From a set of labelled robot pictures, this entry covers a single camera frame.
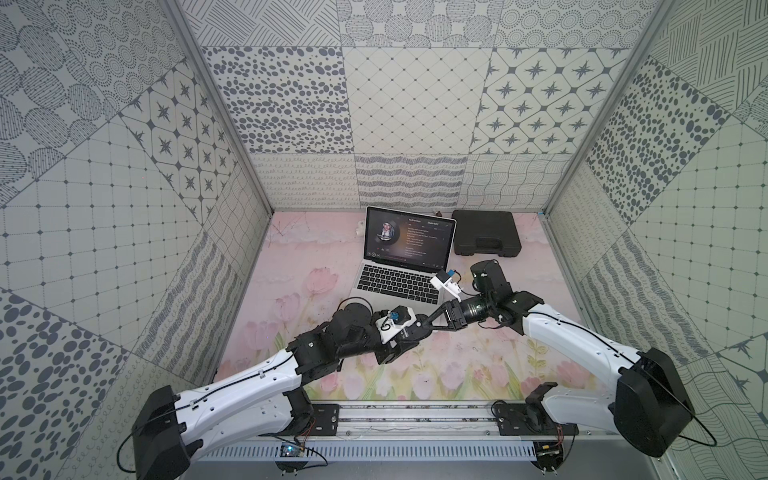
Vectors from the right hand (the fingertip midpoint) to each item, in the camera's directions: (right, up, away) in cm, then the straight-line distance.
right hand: (427, 329), depth 71 cm
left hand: (-4, +2, -1) cm, 4 cm away
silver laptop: (-5, +18, +30) cm, 35 cm away
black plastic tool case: (+22, +24, +37) cm, 50 cm away
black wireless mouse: (-2, +1, -2) cm, 3 cm away
